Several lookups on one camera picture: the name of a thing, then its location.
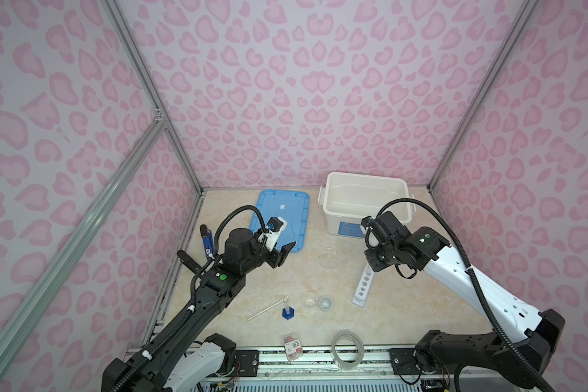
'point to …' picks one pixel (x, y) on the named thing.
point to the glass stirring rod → (285, 300)
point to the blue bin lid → (291, 206)
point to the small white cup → (326, 303)
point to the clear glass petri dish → (329, 259)
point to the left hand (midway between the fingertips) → (286, 232)
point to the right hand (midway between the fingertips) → (373, 255)
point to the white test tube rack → (362, 293)
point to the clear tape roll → (348, 367)
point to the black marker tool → (186, 260)
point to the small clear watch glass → (309, 300)
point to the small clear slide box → (293, 348)
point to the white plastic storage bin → (349, 198)
